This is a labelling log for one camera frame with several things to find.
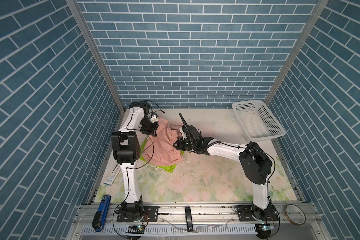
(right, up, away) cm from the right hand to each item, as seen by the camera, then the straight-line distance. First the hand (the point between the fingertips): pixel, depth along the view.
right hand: (171, 144), depth 88 cm
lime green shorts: (+7, -4, -3) cm, 9 cm away
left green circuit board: (-14, -40, -16) cm, 45 cm away
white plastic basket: (+64, +14, +28) cm, 71 cm away
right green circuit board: (+47, -40, -16) cm, 64 cm away
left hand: (-11, +6, +6) cm, 14 cm away
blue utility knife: (-31, -31, -18) cm, 48 cm away
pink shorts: (-7, -4, -1) cm, 8 cm away
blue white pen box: (-33, -18, -3) cm, 38 cm away
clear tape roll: (+60, -34, -16) cm, 71 cm away
